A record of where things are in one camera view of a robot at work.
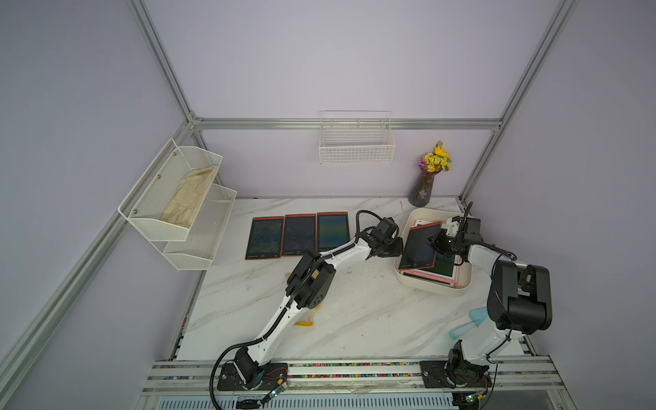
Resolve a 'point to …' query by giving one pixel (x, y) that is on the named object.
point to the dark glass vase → (419, 192)
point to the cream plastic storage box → (418, 216)
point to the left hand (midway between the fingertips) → (404, 251)
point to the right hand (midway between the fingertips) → (427, 241)
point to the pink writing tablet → (445, 272)
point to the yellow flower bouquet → (436, 161)
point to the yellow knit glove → (305, 323)
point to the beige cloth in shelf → (185, 202)
